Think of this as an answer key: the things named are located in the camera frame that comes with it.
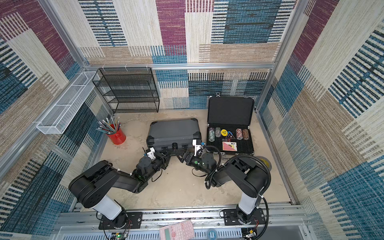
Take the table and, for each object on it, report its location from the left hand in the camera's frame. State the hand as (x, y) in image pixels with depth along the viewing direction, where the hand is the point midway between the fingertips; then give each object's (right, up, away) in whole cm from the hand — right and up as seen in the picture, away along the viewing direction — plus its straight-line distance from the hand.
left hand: (174, 150), depth 84 cm
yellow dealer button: (+32, +9, +20) cm, 39 cm away
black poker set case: (+36, +18, +21) cm, 45 cm away
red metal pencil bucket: (-39, +5, +16) cm, 43 cm away
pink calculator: (+6, -35, -14) cm, 38 cm away
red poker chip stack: (+41, +8, +17) cm, 45 cm away
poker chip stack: (+23, +7, +16) cm, 29 cm away
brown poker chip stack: (+46, +8, +18) cm, 50 cm away
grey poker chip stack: (+27, +9, +18) cm, 33 cm away
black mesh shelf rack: (-36, +39, +26) cm, 59 cm away
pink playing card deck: (+34, 0, +13) cm, 36 cm away
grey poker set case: (-1, +8, +7) cm, 11 cm away
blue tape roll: (+19, -37, -14) cm, 44 cm away
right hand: (+3, -2, -1) cm, 4 cm away
